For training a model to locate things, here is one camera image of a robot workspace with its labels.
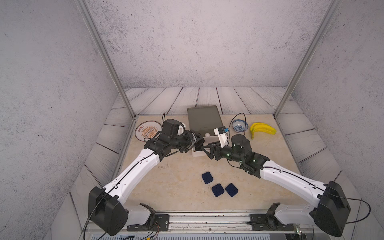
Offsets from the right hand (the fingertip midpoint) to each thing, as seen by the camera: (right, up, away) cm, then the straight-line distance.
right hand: (205, 147), depth 73 cm
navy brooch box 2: (+7, -26, +12) cm, 29 cm away
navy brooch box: (+2, -20, +16) cm, 25 cm away
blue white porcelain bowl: (+27, +10, +39) cm, 48 cm away
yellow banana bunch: (+42, +9, +35) cm, 56 cm away
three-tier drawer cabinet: (0, +14, +16) cm, 21 cm away
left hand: (-1, +3, 0) cm, 4 cm away
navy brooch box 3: (+15, -25, +11) cm, 32 cm away
